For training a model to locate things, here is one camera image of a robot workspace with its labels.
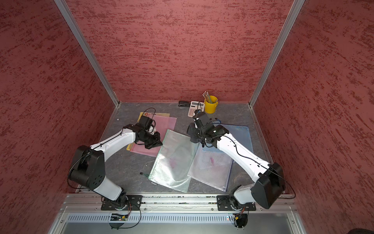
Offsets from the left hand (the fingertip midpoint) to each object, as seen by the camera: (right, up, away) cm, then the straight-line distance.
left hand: (162, 146), depth 87 cm
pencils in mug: (+30, +33, +19) cm, 48 cm away
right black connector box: (+43, -34, -16) cm, 57 cm away
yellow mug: (+33, +25, +27) cm, 49 cm away
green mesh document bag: (+7, -9, -2) cm, 11 cm away
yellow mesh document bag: (-9, +6, -23) cm, 26 cm away
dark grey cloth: (+18, +8, +8) cm, 22 cm away
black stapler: (+12, +29, +31) cm, 44 cm away
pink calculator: (+21, +27, +30) cm, 46 cm away
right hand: (+19, +9, -7) cm, 22 cm away
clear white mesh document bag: (+30, -13, 0) cm, 33 cm away
